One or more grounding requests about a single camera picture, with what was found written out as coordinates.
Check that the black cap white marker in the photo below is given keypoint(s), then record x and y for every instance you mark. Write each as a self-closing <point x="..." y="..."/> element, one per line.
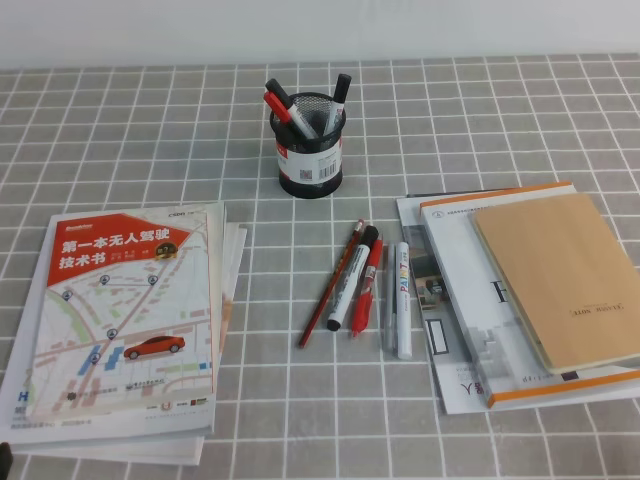
<point x="272" y="85"/>

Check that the red gel pen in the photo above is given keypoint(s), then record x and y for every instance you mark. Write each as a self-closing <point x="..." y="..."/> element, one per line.
<point x="364" y="302"/>

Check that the black mesh pen holder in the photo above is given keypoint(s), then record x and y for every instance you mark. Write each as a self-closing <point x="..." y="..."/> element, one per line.
<point x="310" y="168"/>

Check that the grey slim pen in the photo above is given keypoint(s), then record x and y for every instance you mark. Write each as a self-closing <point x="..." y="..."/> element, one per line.
<point x="390" y="292"/>

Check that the red cap marker in holder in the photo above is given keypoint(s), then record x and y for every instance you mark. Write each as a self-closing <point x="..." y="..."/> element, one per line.
<point x="287" y="125"/>

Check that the black marker in holder right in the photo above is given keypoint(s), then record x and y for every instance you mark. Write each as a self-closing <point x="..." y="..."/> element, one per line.
<point x="337" y="103"/>

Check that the red black pencil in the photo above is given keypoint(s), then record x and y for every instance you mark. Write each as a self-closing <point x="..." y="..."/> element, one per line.
<point x="341" y="265"/>

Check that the white paint marker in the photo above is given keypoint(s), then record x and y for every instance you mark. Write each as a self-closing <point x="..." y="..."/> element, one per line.
<point x="403" y="311"/>

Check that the black cap whiteboard marker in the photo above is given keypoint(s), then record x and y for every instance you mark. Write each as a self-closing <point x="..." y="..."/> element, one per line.
<point x="352" y="276"/>

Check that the white magazine under books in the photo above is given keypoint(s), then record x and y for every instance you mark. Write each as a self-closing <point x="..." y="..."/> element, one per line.
<point x="459" y="384"/>

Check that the orange map cover book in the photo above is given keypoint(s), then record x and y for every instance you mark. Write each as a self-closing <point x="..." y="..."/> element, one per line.
<point x="131" y="311"/>

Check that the white orange edged book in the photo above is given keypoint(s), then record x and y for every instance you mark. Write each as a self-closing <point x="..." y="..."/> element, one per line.
<point x="510" y="370"/>

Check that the bottom white paper stack left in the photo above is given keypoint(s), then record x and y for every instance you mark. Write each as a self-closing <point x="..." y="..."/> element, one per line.
<point x="176" y="451"/>

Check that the tan classic note notebook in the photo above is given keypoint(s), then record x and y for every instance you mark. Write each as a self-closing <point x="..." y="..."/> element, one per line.
<point x="575" y="288"/>

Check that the white book under map book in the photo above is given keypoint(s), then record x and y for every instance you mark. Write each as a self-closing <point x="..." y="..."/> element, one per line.
<point x="192" y="415"/>

